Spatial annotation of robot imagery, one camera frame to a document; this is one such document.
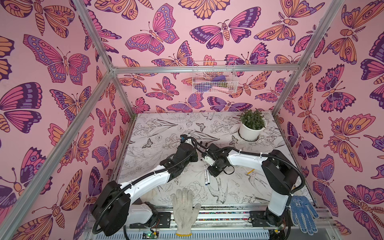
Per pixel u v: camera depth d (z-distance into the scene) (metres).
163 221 0.73
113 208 0.41
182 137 0.74
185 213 0.76
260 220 0.72
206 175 0.88
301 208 0.76
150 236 0.72
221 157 0.67
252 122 0.92
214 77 0.96
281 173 0.48
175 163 0.63
